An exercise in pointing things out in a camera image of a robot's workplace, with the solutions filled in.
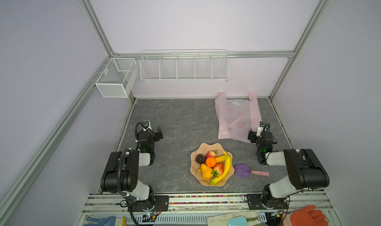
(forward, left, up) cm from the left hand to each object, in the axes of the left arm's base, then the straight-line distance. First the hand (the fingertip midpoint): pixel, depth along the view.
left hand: (152, 128), depth 92 cm
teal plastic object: (-50, -44, -7) cm, 67 cm away
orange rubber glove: (-51, -77, -7) cm, 93 cm away
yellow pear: (-29, -31, -2) cm, 43 cm away
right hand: (-5, -68, -2) cm, 68 cm away
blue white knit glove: (-46, +17, -7) cm, 49 cm away
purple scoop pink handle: (-28, -52, -7) cm, 60 cm away
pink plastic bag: (+10, -58, -8) cm, 59 cm away
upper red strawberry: (-19, -35, -3) cm, 40 cm away
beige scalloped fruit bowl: (-14, -32, -5) cm, 35 cm away
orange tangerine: (-24, -34, -1) cm, 42 cm away
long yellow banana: (-27, -43, -3) cm, 51 cm away
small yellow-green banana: (-23, -41, -1) cm, 46 cm away
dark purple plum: (-21, -29, -2) cm, 36 cm away
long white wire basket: (+38, -23, +19) cm, 48 cm away
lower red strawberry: (-29, -37, +1) cm, 47 cm away
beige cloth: (-49, -36, -8) cm, 62 cm away
